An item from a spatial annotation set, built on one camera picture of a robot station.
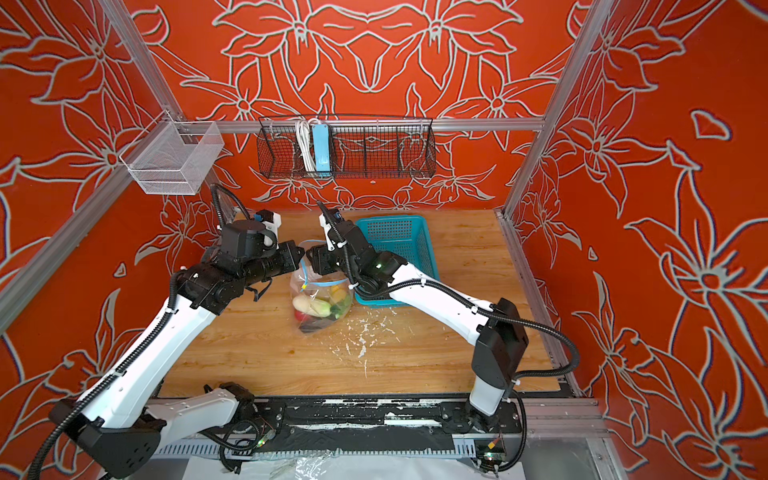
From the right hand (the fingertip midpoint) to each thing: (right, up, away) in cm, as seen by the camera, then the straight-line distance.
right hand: (308, 250), depth 73 cm
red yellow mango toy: (+6, -13, +11) cm, 18 cm away
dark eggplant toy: (-1, -22, +11) cm, 24 cm away
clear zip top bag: (-1, -8, +2) cm, 8 cm away
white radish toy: (+1, -16, +5) cm, 16 cm away
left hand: (0, +1, -3) cm, 3 cm away
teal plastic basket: (+28, +4, +37) cm, 47 cm away
